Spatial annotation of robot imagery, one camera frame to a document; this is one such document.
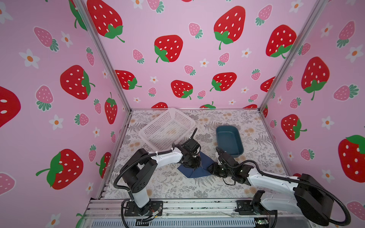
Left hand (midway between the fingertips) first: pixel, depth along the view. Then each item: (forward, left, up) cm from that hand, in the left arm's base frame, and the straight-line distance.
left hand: (200, 166), depth 86 cm
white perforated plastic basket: (+30, +23, -2) cm, 38 cm away
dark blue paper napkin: (-2, +4, -4) cm, 6 cm away
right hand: (-3, -3, +3) cm, 5 cm away
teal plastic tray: (+22, -22, -1) cm, 31 cm away
